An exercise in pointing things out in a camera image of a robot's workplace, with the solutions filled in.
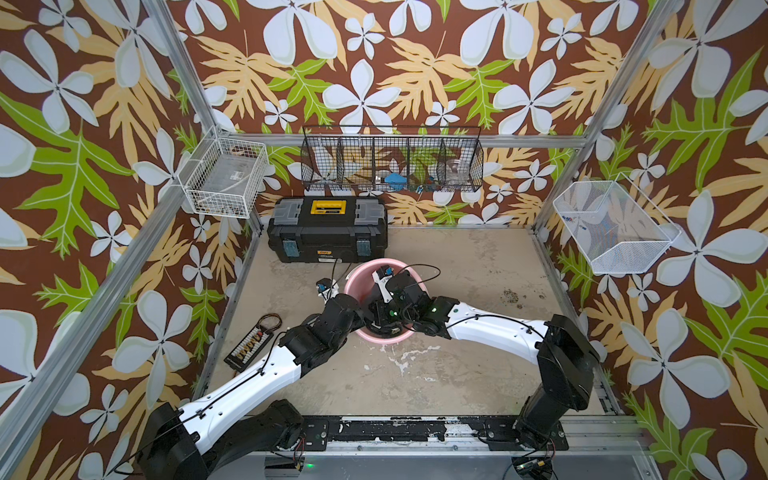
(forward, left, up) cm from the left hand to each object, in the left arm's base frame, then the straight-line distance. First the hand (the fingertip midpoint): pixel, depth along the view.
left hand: (363, 303), depth 79 cm
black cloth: (-7, -7, -1) cm, 10 cm away
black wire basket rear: (+47, -6, +14) cm, 49 cm away
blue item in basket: (+39, -9, +11) cm, 42 cm away
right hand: (+1, -1, -3) cm, 3 cm away
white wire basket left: (+33, +42, +17) cm, 56 cm away
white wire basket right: (+20, -71, +10) cm, 75 cm away
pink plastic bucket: (+9, +1, -4) cm, 10 cm away
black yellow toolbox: (+27, +13, 0) cm, 30 cm away
